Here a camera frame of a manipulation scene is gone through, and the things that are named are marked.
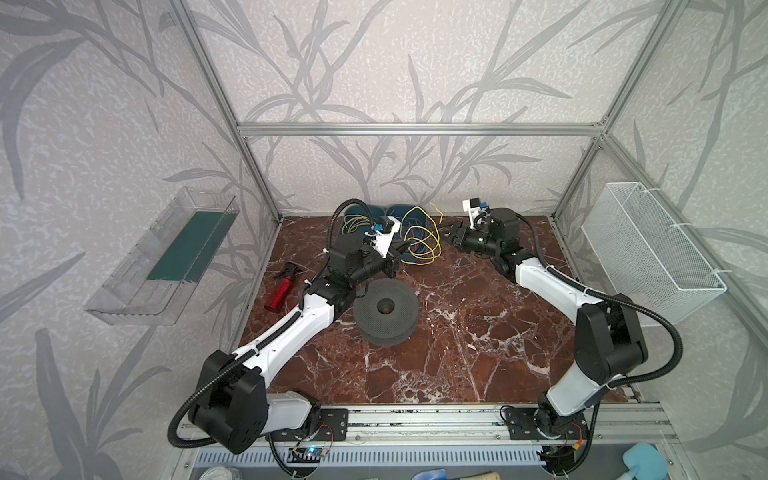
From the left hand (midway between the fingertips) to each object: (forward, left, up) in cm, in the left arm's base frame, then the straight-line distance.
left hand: (413, 235), depth 74 cm
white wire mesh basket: (-9, -51, +5) cm, 52 cm away
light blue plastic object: (-45, -55, -29) cm, 77 cm away
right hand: (+8, -7, -4) cm, 11 cm away
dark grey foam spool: (-9, +7, -26) cm, 28 cm away
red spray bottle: (+6, +42, -29) cm, 51 cm away
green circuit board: (-44, +24, -30) cm, 58 cm away
